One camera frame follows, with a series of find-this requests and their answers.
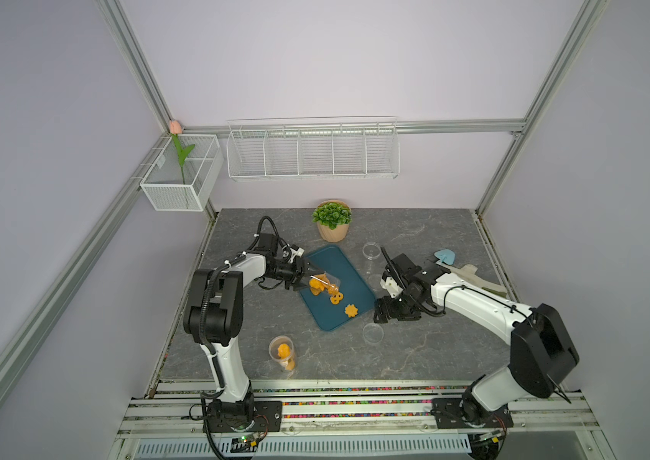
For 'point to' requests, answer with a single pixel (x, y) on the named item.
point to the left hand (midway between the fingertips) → (320, 277)
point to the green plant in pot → (333, 218)
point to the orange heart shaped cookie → (316, 287)
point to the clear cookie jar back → (332, 284)
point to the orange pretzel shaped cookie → (336, 298)
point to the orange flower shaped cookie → (351, 310)
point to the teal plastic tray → (357, 295)
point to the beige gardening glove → (468, 274)
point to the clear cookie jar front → (281, 349)
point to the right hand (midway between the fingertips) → (385, 316)
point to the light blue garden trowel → (446, 256)
